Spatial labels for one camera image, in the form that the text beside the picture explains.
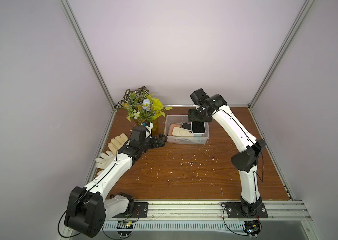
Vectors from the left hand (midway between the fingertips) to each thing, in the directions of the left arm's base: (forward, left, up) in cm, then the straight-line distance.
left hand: (163, 137), depth 82 cm
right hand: (+11, -18, +8) cm, 22 cm away
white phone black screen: (+4, -19, +4) cm, 20 cm away
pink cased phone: (+17, -4, -14) cm, 22 cm away
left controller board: (-40, +18, -21) cm, 49 cm away
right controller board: (-39, -44, -18) cm, 62 cm away
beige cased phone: (+13, -11, -13) cm, 22 cm away
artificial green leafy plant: (+20, +14, +6) cm, 25 cm away
